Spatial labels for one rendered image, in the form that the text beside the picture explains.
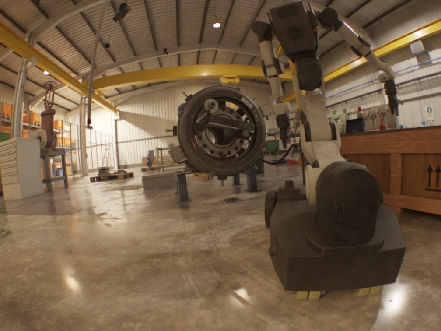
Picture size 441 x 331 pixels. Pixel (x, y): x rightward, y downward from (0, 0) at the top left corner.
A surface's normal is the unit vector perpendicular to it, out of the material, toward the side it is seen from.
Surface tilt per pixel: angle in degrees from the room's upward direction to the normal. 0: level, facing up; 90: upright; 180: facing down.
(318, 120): 47
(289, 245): 0
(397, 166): 90
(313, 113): 61
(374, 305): 0
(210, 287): 0
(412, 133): 90
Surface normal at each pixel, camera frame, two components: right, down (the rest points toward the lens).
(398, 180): -0.95, 0.11
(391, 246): -0.09, -0.99
